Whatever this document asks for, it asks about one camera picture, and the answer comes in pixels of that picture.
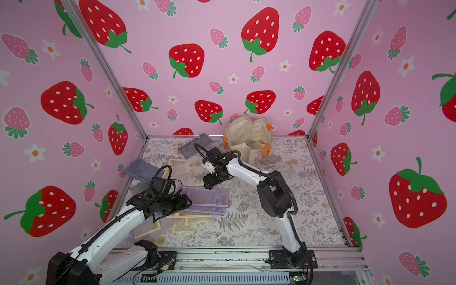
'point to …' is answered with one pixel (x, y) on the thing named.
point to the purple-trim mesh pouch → (214, 201)
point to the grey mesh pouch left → (142, 170)
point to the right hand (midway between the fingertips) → (208, 184)
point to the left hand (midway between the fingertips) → (188, 204)
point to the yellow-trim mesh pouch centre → (186, 223)
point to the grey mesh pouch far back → (189, 149)
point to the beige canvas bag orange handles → (251, 138)
